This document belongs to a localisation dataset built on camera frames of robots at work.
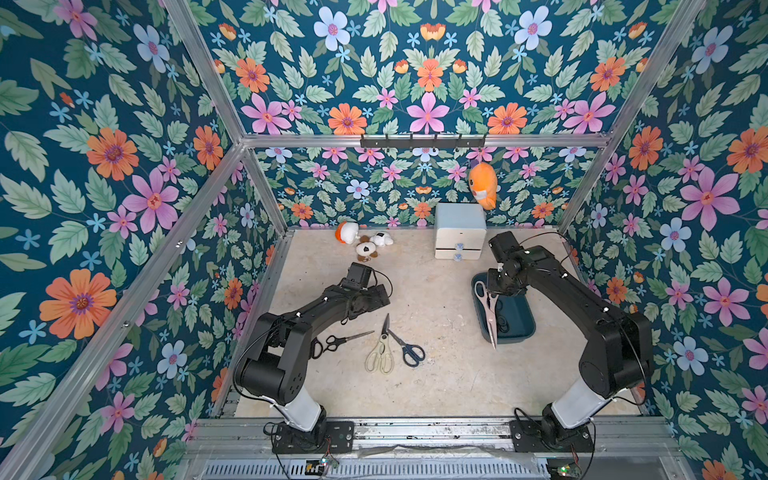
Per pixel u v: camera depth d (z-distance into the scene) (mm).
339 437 734
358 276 748
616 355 445
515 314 954
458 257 1073
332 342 904
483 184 959
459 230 1023
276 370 454
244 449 723
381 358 863
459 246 1041
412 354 883
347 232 1135
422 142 929
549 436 663
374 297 853
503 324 930
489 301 863
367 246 1106
